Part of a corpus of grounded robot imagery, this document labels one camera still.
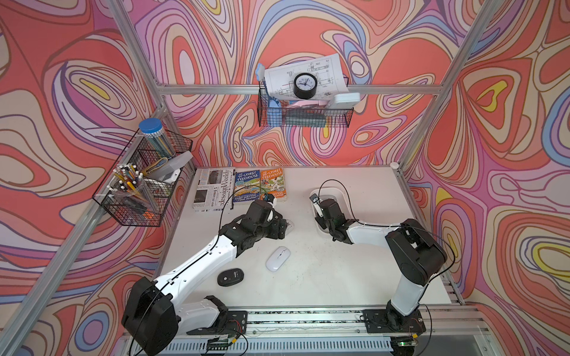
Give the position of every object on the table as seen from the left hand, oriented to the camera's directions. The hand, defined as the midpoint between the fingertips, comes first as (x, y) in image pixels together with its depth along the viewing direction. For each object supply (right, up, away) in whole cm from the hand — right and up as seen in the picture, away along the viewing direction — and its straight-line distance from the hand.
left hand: (280, 223), depth 81 cm
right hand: (+20, +2, +16) cm, 26 cm away
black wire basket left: (-41, +17, -6) cm, 45 cm away
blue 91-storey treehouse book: (-16, +17, +31) cm, 39 cm away
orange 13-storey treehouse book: (-5, +16, +31) cm, 35 cm away
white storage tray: (+24, +11, +22) cm, 34 cm away
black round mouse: (-19, -20, +1) cm, 28 cm away
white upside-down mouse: (+4, -4, +15) cm, 16 cm away
